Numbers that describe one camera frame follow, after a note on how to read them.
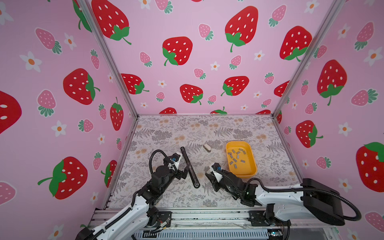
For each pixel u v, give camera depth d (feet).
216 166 2.21
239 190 1.91
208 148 3.22
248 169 3.03
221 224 2.40
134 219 1.69
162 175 1.94
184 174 2.39
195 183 2.75
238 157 3.14
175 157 2.17
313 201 1.38
